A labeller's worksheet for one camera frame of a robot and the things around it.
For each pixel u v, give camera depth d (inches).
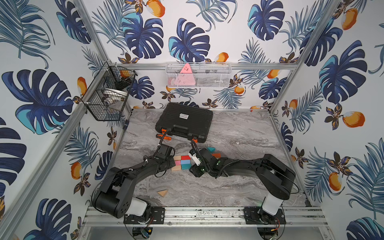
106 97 32.8
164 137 40.8
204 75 36.4
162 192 31.5
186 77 35.5
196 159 28.3
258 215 28.6
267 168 18.5
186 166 35.2
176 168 35.3
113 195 17.1
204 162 27.1
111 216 16.9
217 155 38.6
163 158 28.2
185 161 36.0
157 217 29.1
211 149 38.1
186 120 41.8
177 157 37.4
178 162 36.3
